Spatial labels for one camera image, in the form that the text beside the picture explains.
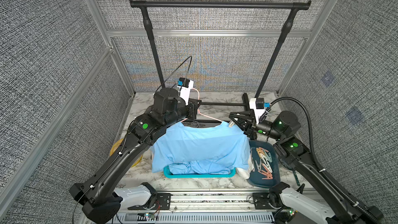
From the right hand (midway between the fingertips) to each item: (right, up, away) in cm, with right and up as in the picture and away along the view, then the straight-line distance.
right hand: (232, 112), depth 59 cm
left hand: (-11, +5, +2) cm, 12 cm away
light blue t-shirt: (-20, -17, +10) cm, 28 cm away
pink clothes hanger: (-12, 0, +3) cm, 12 cm away
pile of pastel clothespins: (+23, -30, +24) cm, 45 cm away
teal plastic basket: (-27, -32, +17) cm, 45 cm away
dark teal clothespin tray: (+17, -35, +21) cm, 44 cm away
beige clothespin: (0, -5, +2) cm, 5 cm away
